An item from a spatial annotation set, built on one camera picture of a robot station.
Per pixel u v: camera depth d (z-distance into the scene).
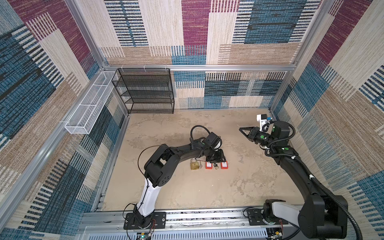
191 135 0.85
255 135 0.69
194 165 0.91
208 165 0.89
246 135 0.74
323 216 0.40
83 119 0.70
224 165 0.89
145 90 1.11
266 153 0.63
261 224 0.73
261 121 0.73
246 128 0.77
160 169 0.53
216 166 0.91
